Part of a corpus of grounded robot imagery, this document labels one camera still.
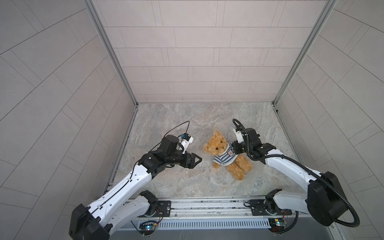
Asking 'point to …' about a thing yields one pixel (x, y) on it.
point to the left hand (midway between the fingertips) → (199, 158)
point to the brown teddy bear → (216, 145)
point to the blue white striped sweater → (228, 157)
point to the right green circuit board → (277, 224)
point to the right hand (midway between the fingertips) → (231, 144)
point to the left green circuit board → (147, 227)
